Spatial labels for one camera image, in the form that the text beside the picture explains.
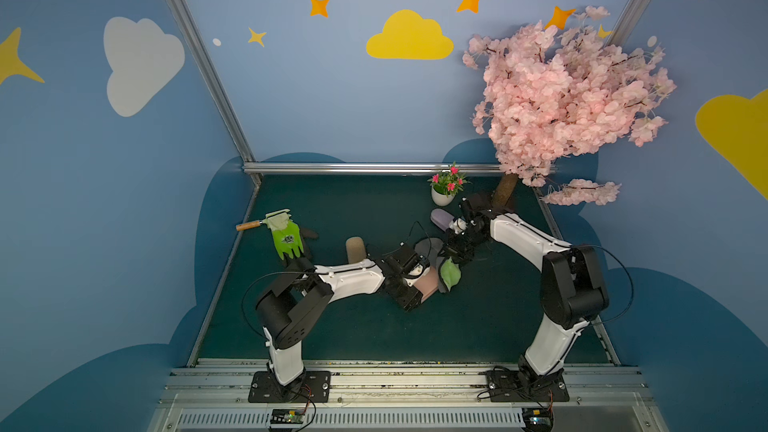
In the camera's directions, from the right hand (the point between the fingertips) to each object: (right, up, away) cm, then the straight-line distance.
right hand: (442, 252), depth 92 cm
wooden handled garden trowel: (-58, +9, +16) cm, 61 cm away
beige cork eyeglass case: (-27, 0, +5) cm, 28 cm away
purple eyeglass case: (+3, +10, +16) cm, 19 cm away
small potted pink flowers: (+4, +22, +13) cm, 26 cm away
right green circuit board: (+21, -39, -19) cm, 48 cm away
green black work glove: (-53, +5, +12) cm, 55 cm away
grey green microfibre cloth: (+1, -4, -8) cm, 9 cm away
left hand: (-10, -12, -1) cm, 15 cm away
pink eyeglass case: (-5, -9, -2) cm, 11 cm away
